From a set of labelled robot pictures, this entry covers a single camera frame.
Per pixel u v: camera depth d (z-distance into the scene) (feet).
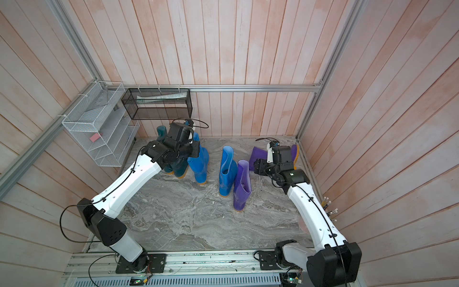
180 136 1.85
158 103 3.42
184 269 2.40
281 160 1.88
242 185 2.28
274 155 2.01
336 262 1.23
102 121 2.57
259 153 3.56
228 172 2.35
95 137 2.69
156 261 2.40
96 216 1.35
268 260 2.40
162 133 2.88
